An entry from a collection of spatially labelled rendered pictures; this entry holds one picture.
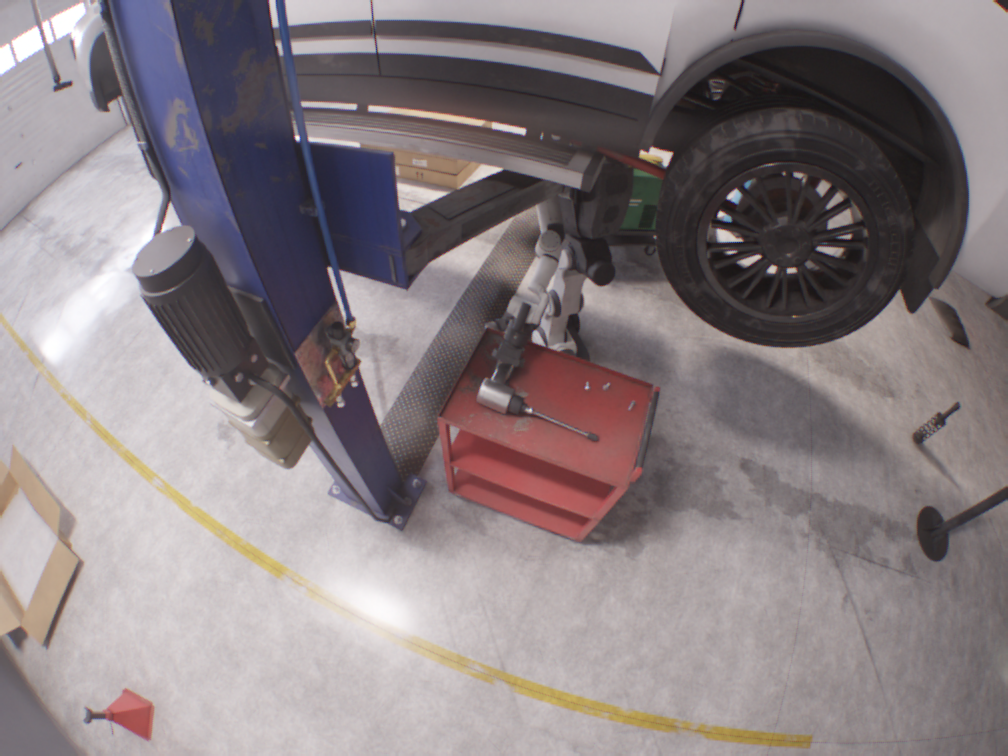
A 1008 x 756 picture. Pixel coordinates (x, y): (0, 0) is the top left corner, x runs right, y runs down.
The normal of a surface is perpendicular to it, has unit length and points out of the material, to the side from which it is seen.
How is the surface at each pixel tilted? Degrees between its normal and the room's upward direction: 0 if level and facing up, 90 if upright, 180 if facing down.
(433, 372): 0
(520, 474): 0
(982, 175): 100
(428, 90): 96
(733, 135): 70
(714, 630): 0
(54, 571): 18
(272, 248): 90
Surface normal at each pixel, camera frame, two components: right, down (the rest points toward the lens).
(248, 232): 0.93, 0.33
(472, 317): 0.06, -0.57
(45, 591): 0.34, -0.44
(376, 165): -0.37, 0.76
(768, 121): -0.54, 0.32
